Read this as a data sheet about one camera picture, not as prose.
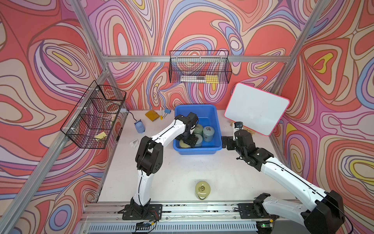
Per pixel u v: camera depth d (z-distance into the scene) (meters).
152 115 1.16
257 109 0.93
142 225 0.71
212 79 0.82
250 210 0.71
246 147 0.58
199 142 0.91
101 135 0.72
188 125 0.68
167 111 1.19
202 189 0.72
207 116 1.12
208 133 0.96
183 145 0.88
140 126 1.01
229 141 0.71
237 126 0.69
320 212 0.38
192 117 0.75
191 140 0.82
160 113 1.15
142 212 0.64
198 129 0.97
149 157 0.52
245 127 1.02
